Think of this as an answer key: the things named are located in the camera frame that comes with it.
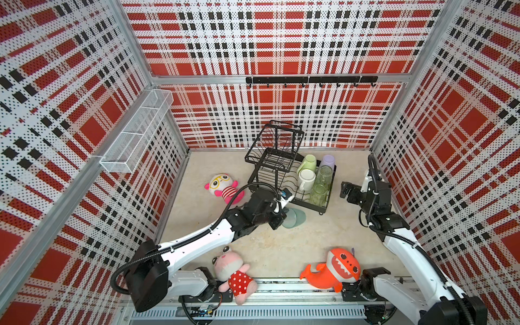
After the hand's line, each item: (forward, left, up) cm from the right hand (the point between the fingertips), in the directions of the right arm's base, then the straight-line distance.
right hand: (355, 185), depth 81 cm
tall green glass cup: (+8, +10, -7) cm, 15 cm away
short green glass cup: (+4, +12, -13) cm, 18 cm away
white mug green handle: (+20, +15, -9) cm, 26 cm away
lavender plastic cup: (+18, +7, -4) cm, 20 cm away
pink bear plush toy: (-28, +50, -12) cm, 59 cm away
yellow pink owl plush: (+9, +58, -12) cm, 60 cm away
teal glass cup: (-15, +26, +1) cm, 30 cm away
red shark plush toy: (-28, +9, -11) cm, 31 cm away
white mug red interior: (+11, +17, -10) cm, 22 cm away
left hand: (-9, +28, -3) cm, 29 cm away
